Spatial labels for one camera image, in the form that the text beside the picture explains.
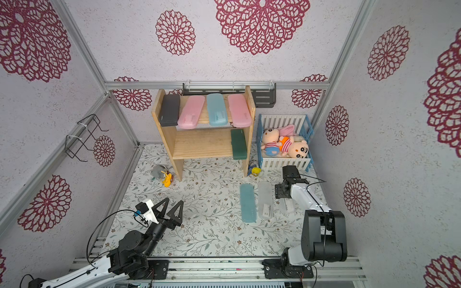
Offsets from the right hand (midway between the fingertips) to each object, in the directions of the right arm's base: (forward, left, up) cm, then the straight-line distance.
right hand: (291, 194), depth 90 cm
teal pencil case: (-3, +22, -5) cm, 22 cm away
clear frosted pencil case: (-5, +4, 0) cm, 7 cm away
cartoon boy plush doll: (+28, -2, +6) cm, 28 cm away
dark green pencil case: (+20, +27, +16) cm, 37 cm away
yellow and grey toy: (+12, +69, +1) cm, 70 cm away
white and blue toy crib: (+44, -15, +4) cm, 46 cm away
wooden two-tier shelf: (+21, +44, +16) cm, 51 cm away
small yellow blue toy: (+17, +18, -2) cm, 24 cm away
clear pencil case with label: (0, +12, -6) cm, 14 cm away
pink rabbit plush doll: (+33, +8, +9) cm, 35 cm away
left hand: (-13, +51, +17) cm, 55 cm away
